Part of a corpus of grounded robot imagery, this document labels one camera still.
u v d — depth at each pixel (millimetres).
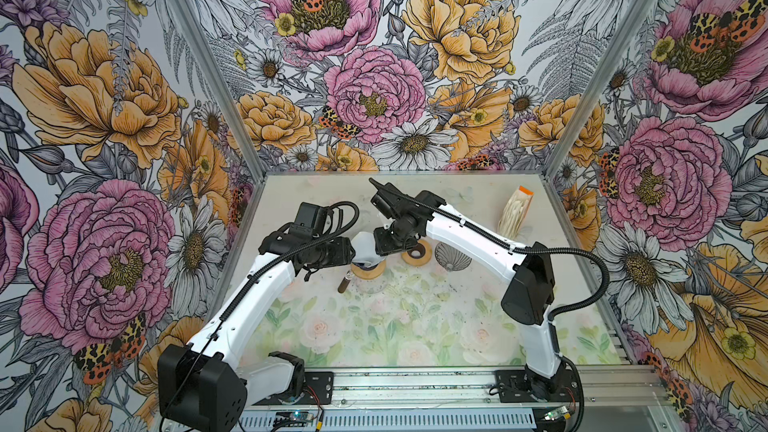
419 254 985
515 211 989
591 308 894
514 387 739
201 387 383
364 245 810
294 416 709
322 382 757
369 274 812
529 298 483
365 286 914
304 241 556
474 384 763
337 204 720
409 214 588
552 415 715
